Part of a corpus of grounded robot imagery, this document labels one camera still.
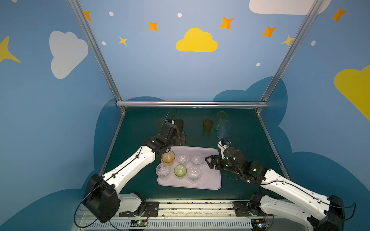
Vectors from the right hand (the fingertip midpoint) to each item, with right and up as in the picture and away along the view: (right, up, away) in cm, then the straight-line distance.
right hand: (212, 157), depth 76 cm
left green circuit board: (-38, -32, -6) cm, 50 cm away
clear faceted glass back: (-7, -5, +14) cm, 17 cm away
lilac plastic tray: (+1, -16, +10) cm, 18 cm away
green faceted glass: (-18, -11, +10) cm, 23 cm away
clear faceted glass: (-28, -11, +10) cm, 32 cm away
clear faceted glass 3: (-9, -13, +10) cm, 19 cm away
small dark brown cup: (+2, +17, +28) cm, 33 cm away
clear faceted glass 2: (-16, -3, +13) cm, 21 cm away
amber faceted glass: (-25, -4, +14) cm, 29 cm away
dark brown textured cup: (-19, +18, +28) cm, 38 cm away
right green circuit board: (+23, -33, -5) cm, 40 cm away
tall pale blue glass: (+13, +15, +25) cm, 32 cm away
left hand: (-17, +11, +5) cm, 21 cm away
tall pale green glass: (+11, +24, +26) cm, 37 cm away
